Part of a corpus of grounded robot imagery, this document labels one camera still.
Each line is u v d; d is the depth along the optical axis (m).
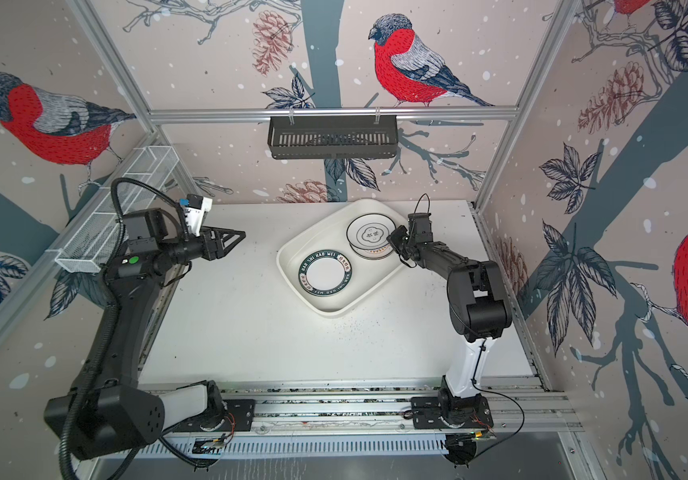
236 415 0.73
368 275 0.98
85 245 0.69
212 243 0.63
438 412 0.73
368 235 1.04
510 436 0.69
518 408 0.76
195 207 0.63
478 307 0.52
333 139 1.06
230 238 0.74
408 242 0.85
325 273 0.99
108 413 0.38
